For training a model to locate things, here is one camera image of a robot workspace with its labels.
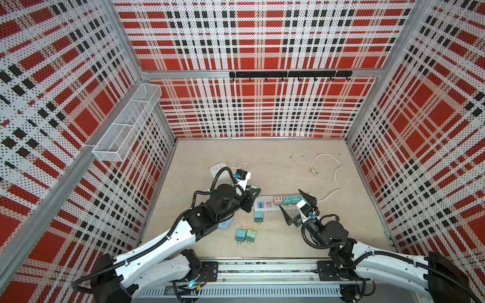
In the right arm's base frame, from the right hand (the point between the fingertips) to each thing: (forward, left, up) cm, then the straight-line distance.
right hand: (292, 196), depth 73 cm
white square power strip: (+26, +37, -17) cm, 49 cm away
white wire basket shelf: (+28, +83, +2) cm, 87 cm away
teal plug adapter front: (+5, 0, -13) cm, 14 cm away
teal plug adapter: (+5, -4, -12) cm, 14 cm away
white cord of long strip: (+22, -29, -18) cm, 41 cm away
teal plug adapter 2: (-2, +13, -17) cm, 22 cm away
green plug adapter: (+1, +15, +5) cm, 16 cm away
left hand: (+1, +13, +3) cm, 13 cm away
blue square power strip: (-5, +29, -18) cm, 34 cm away
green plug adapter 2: (-10, +17, -18) cm, 27 cm away
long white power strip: (+5, +10, -17) cm, 21 cm away
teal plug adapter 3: (-10, +21, -18) cm, 29 cm away
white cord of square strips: (+31, +23, -19) cm, 43 cm away
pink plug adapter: (+5, +4, -13) cm, 14 cm away
